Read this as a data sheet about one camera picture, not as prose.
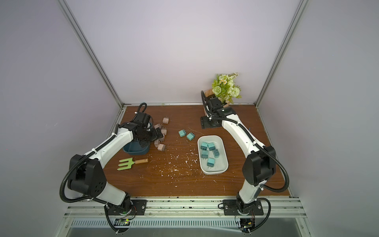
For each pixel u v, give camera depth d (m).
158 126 1.07
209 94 1.10
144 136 0.72
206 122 0.76
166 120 1.09
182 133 1.00
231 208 0.73
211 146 0.94
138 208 0.73
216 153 0.89
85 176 0.44
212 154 0.92
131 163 0.88
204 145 0.94
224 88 0.92
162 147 0.93
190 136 0.98
